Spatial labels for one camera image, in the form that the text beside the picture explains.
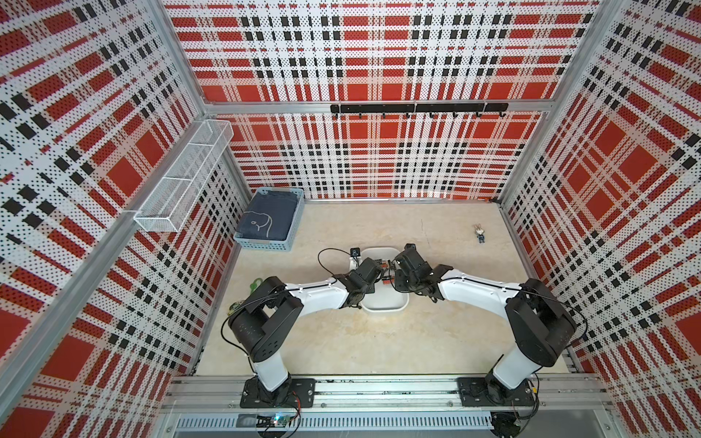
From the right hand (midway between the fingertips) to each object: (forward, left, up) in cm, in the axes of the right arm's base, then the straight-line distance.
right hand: (403, 278), depth 91 cm
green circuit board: (-39, +38, -3) cm, 54 cm away
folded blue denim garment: (+26, +50, +4) cm, 57 cm away
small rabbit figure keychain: (+22, -33, -5) cm, 40 cm away
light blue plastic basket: (+15, +48, -1) cm, 50 cm away
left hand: (+1, +13, -2) cm, 13 cm away
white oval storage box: (-6, +6, -4) cm, 9 cm away
